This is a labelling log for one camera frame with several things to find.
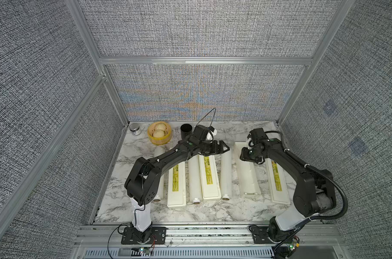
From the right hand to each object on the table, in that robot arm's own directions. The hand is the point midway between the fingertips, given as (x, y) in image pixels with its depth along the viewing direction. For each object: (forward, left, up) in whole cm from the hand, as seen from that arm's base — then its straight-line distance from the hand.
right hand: (244, 153), depth 89 cm
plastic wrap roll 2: (-10, +10, -7) cm, 16 cm away
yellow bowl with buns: (+19, +51, -5) cm, 54 cm away
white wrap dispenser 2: (-13, +20, -3) cm, 24 cm away
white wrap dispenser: (-14, -17, -8) cm, 24 cm away
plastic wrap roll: (-19, +27, -4) cm, 34 cm away
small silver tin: (+25, +69, -6) cm, 73 cm away
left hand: (-2, +11, +7) cm, 13 cm away
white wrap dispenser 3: (-19, +36, -2) cm, 41 cm away
